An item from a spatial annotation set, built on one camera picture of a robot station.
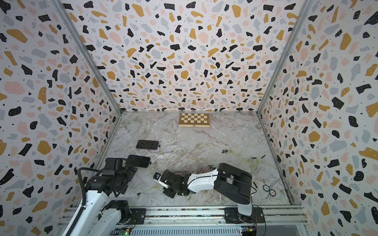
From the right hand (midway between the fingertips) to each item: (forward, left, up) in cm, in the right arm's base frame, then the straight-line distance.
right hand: (165, 188), depth 83 cm
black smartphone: (+15, +19, +2) cm, 25 cm away
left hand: (+4, +15, +9) cm, 18 cm away
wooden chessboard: (+50, -14, +3) cm, 52 cm away
